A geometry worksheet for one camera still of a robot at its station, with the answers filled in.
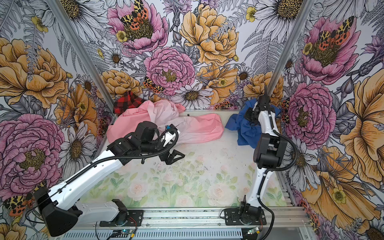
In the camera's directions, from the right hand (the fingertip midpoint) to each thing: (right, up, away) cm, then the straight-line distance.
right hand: (246, 119), depth 98 cm
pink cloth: (-36, -5, +9) cm, 38 cm away
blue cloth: (+2, -10, 0) cm, 10 cm away
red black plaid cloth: (-80, +12, +7) cm, 81 cm away
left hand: (-41, -17, -28) cm, 52 cm away
